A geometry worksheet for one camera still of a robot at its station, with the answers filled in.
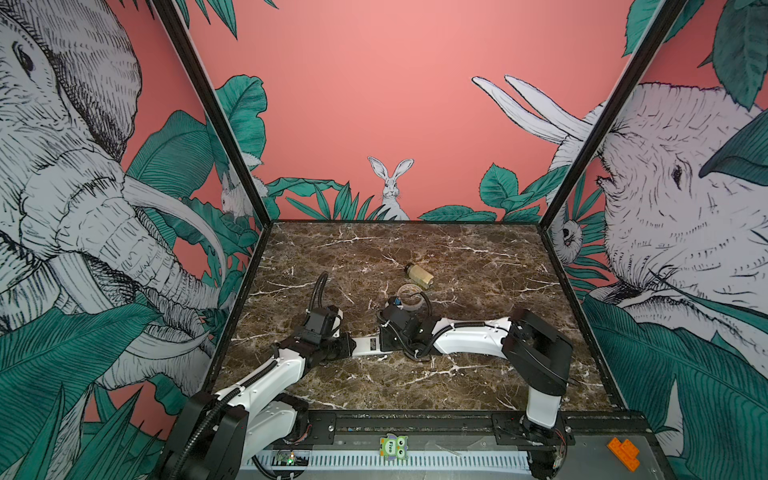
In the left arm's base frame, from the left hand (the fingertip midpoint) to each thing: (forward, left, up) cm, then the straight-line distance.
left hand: (356, 342), depth 86 cm
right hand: (0, -6, +1) cm, 6 cm away
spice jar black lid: (+23, -21, 0) cm, 31 cm away
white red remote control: (-1, -4, 0) cm, 4 cm away
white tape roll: (+16, -18, -2) cm, 24 cm away
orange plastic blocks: (-30, -66, 0) cm, 72 cm away
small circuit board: (-27, +16, -2) cm, 32 cm away
